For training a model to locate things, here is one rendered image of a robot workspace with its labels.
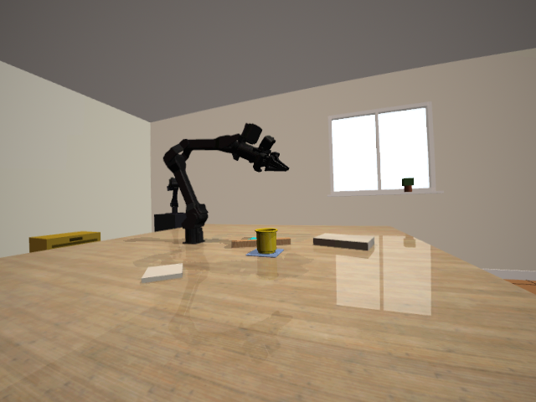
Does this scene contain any orange-brown wooden bar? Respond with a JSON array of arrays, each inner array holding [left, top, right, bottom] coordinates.
[[231, 238, 291, 248]]

